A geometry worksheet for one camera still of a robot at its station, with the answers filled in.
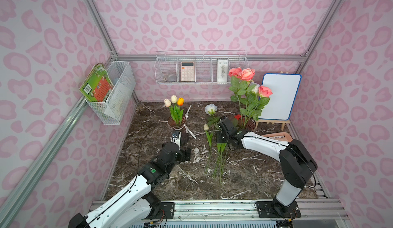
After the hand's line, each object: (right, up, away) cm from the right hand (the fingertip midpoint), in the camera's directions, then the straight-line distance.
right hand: (217, 134), depth 92 cm
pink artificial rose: (+16, +14, -10) cm, 23 cm away
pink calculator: (-18, +38, +1) cm, 42 cm away
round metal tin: (-28, +34, +1) cm, 44 cm away
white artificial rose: (+18, +25, -14) cm, 34 cm away
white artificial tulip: (-24, +13, -8) cm, 28 cm away
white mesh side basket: (-52, +13, -19) cm, 57 cm away
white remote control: (+3, +39, +1) cm, 39 cm away
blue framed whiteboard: (+38, +27, -4) cm, 47 cm away
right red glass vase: (+15, +8, -8) cm, 19 cm away
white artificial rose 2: (-4, +15, +6) cm, 17 cm away
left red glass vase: (-19, -1, -1) cm, 19 cm away
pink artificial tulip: (-27, +19, -12) cm, 35 cm away
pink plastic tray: (+45, -3, +6) cm, 46 cm away
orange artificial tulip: (-20, +19, -13) cm, 31 cm away
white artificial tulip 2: (-5, -2, +6) cm, 8 cm away
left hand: (-19, -2, -13) cm, 23 cm away
